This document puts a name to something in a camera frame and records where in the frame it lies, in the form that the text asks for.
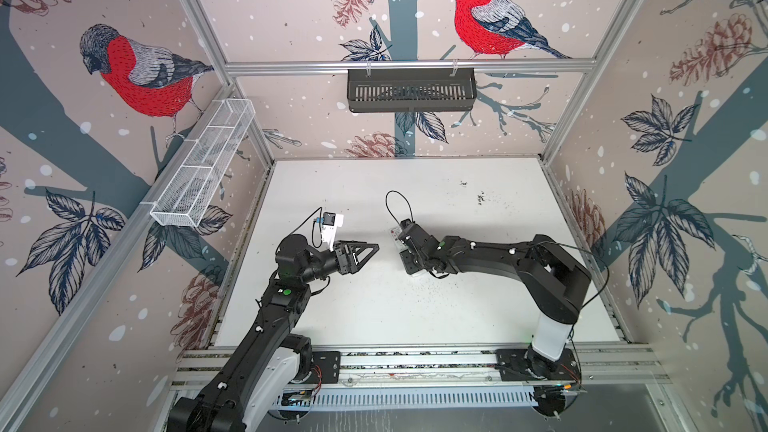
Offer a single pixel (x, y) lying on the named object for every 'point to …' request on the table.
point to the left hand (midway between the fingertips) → (370, 251)
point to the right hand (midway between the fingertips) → (407, 259)
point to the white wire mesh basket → (187, 196)
